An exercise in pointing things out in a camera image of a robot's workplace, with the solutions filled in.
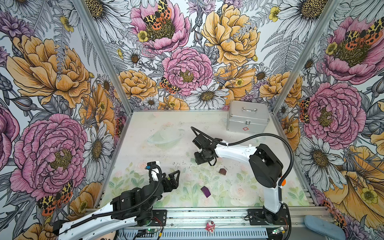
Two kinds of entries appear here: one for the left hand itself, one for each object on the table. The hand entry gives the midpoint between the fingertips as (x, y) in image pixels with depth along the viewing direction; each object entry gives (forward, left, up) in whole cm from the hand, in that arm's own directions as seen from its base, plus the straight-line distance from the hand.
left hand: (172, 177), depth 74 cm
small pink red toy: (-19, -18, -9) cm, 28 cm away
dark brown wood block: (+8, -27, -12) cm, 31 cm away
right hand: (+12, -15, -11) cm, 22 cm away
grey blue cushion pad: (-21, -70, -10) cm, 74 cm away
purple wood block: (-3, -17, -12) cm, 21 cm away
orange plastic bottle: (-10, -42, +20) cm, 48 cm away
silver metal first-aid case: (+39, -46, +1) cm, 60 cm away
